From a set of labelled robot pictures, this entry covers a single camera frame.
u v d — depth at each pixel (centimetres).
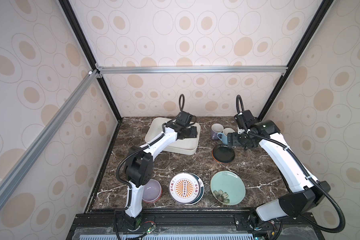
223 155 99
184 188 84
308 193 39
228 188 89
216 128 109
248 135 50
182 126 71
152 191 79
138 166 51
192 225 73
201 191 83
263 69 92
